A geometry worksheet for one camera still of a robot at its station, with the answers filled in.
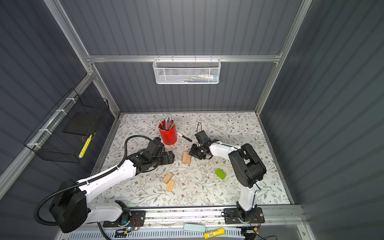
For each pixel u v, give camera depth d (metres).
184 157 0.94
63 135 0.72
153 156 0.63
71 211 0.41
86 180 0.44
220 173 0.87
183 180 0.86
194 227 0.69
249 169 0.50
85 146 0.69
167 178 0.85
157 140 0.77
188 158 0.93
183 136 1.05
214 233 0.68
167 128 0.97
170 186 0.83
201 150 0.72
